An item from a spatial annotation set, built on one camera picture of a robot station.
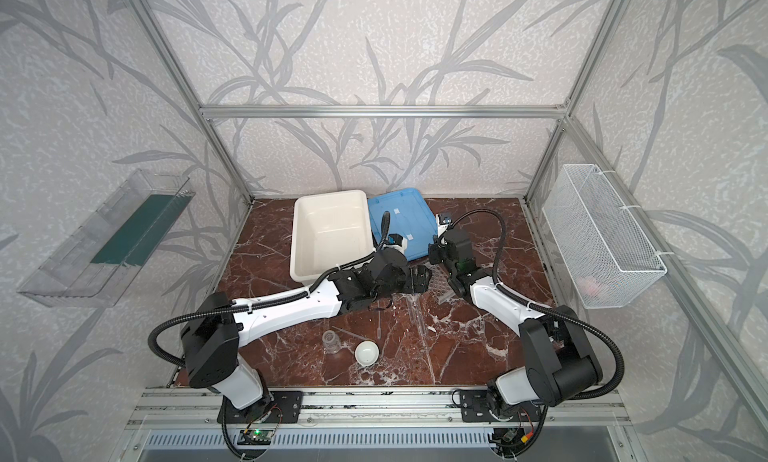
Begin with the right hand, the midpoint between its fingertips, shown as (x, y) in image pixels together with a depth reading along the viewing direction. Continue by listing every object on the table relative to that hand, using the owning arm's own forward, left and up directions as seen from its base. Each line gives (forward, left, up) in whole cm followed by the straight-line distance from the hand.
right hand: (439, 227), depth 90 cm
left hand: (-15, +5, +2) cm, 16 cm away
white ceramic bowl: (-32, +21, -16) cm, 42 cm away
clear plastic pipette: (-27, +27, -16) cm, 41 cm away
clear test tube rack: (-12, -1, -15) cm, 19 cm away
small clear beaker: (-30, +31, -14) cm, 45 cm away
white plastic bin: (+9, +38, -13) cm, 41 cm away
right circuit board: (-50, -17, -21) cm, 57 cm away
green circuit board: (-51, +47, -17) cm, 71 cm away
